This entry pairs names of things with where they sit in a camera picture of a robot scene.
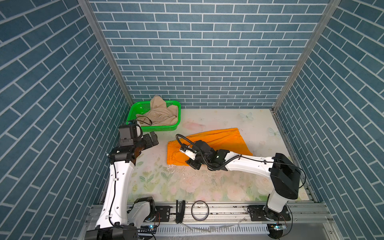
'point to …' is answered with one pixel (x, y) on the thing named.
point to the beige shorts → (159, 114)
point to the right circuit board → (277, 227)
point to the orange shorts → (229, 139)
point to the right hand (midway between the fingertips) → (188, 154)
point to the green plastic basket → (138, 108)
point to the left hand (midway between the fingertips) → (150, 137)
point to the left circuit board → (147, 228)
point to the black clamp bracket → (179, 216)
